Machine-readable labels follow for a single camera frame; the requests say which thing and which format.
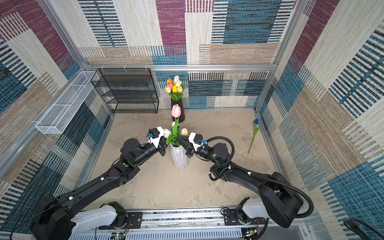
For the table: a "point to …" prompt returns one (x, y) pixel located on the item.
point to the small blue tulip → (255, 129)
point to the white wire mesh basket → (58, 118)
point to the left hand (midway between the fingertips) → (173, 131)
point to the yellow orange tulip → (169, 80)
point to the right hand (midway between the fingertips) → (176, 137)
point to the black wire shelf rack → (127, 90)
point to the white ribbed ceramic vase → (180, 158)
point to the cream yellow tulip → (184, 132)
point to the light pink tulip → (179, 89)
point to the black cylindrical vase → (179, 102)
